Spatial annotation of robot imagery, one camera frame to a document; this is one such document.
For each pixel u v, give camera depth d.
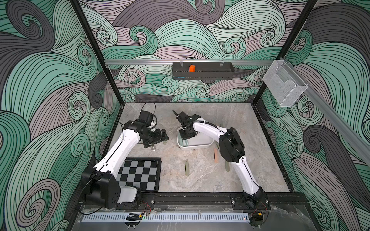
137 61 1.96
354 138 0.52
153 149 0.92
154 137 0.70
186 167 0.86
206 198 0.77
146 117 0.64
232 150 0.60
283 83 0.78
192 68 0.90
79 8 0.72
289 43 0.84
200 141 0.89
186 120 0.75
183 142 0.95
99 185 0.40
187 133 0.83
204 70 0.95
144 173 0.80
